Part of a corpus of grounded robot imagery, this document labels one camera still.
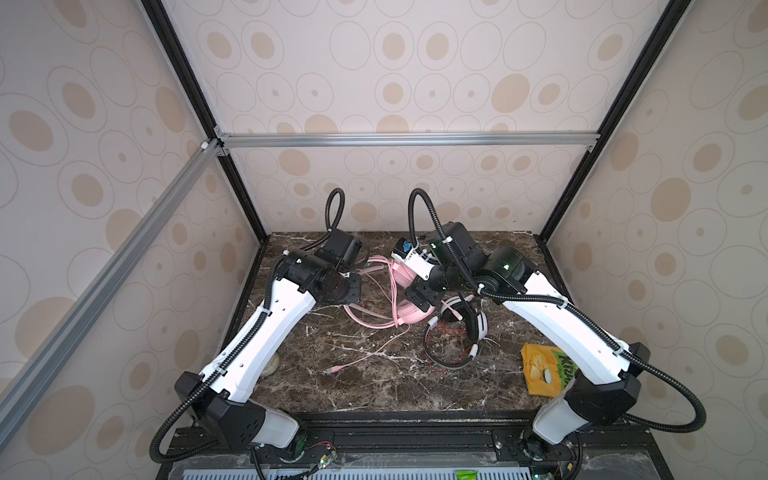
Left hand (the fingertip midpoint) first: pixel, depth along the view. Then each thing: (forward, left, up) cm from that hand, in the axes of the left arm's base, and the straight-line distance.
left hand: (359, 290), depth 72 cm
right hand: (+1, -13, +5) cm, 14 cm away
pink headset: (-6, -11, 0) cm, 12 cm away
